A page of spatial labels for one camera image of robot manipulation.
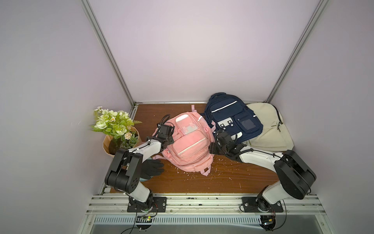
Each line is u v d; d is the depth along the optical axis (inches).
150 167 33.2
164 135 29.1
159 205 28.7
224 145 27.0
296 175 17.2
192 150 34.4
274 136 39.2
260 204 25.7
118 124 27.8
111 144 32.7
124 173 17.7
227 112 42.8
